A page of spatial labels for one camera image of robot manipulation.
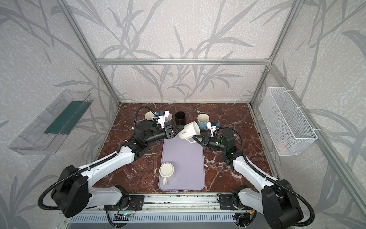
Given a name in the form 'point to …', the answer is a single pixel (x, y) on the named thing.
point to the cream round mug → (166, 170)
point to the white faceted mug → (189, 130)
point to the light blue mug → (202, 119)
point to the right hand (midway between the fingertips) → (193, 137)
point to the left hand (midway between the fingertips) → (183, 129)
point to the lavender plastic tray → (187, 159)
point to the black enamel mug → (180, 119)
